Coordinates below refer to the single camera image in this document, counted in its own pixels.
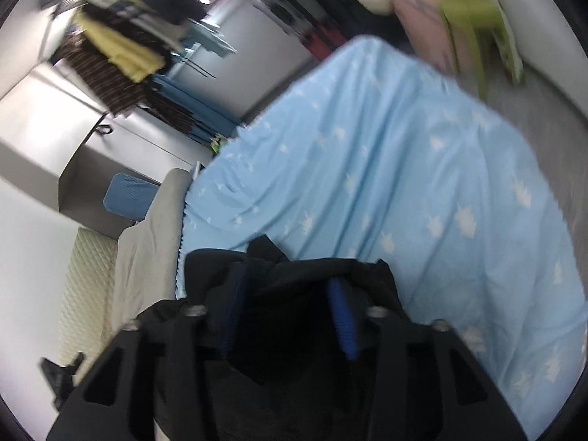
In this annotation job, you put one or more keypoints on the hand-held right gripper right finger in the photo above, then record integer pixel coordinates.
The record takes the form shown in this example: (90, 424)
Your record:
(342, 321)

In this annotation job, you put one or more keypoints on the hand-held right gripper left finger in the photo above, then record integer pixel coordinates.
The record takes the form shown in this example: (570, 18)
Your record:
(235, 298)

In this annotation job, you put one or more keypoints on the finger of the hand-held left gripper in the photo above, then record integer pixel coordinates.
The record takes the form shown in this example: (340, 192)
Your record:
(62, 376)

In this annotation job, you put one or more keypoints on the black down jacket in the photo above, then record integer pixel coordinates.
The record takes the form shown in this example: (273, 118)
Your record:
(285, 285)

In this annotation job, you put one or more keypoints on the cream quilted headboard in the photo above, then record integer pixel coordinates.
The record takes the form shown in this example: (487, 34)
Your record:
(87, 285)

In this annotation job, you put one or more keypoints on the beige blanket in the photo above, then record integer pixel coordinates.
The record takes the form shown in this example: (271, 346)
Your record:
(147, 248)

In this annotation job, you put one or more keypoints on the blue cushion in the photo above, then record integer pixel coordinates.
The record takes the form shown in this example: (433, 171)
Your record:
(128, 195)

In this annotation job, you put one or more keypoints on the small green item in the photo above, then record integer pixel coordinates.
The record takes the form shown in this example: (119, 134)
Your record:
(216, 143)

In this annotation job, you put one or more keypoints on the light blue printed bedsheet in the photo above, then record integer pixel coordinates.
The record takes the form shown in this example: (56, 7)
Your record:
(390, 170)

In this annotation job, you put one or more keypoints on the blue curtain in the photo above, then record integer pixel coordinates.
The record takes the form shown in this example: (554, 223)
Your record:
(193, 105)

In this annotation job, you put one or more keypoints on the black hanger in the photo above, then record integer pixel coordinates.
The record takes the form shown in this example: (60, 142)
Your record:
(104, 129)

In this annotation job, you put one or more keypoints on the brown plaid scarf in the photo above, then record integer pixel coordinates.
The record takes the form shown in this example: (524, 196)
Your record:
(101, 82)

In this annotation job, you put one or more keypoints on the grey white wardrobe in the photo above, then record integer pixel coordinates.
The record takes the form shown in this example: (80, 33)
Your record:
(46, 101)

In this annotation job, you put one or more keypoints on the yellow fleece jacket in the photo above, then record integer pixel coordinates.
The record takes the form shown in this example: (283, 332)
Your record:
(119, 50)

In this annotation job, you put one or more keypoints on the silver suitcase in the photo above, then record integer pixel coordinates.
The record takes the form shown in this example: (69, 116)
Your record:
(289, 14)

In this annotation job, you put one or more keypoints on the pink bedding bag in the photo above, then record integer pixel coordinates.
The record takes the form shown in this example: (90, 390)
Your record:
(427, 23)

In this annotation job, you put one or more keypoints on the green plastic stool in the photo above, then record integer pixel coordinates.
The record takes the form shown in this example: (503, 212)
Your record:
(468, 14)

